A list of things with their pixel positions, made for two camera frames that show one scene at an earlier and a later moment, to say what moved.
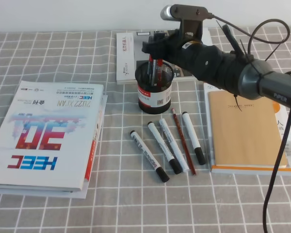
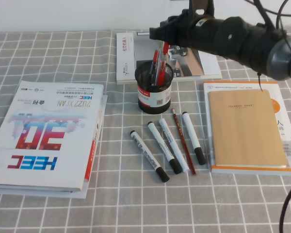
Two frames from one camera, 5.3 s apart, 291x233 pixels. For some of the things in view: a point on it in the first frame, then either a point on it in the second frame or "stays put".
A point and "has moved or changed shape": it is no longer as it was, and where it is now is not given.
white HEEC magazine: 45,140 stays put
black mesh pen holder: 154,99 stays put
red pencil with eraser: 184,142 stays put
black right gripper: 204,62 → 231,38
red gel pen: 160,62 has moved or changed shape
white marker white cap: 182,163 stays put
